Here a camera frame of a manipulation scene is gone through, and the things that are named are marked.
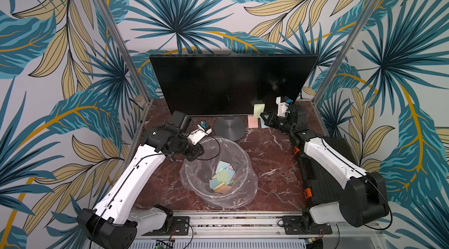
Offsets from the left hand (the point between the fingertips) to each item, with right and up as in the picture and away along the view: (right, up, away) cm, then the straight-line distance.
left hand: (197, 152), depth 71 cm
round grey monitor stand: (+14, +8, +34) cm, 38 cm away
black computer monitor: (+14, +33, +29) cm, 46 cm away
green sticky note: (+27, +18, +14) cm, 36 cm away
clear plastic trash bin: (0, -8, -2) cm, 9 cm away
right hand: (+28, +16, +11) cm, 34 cm away
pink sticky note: (+26, +11, +20) cm, 34 cm away
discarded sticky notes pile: (+11, -13, +6) cm, 18 cm away
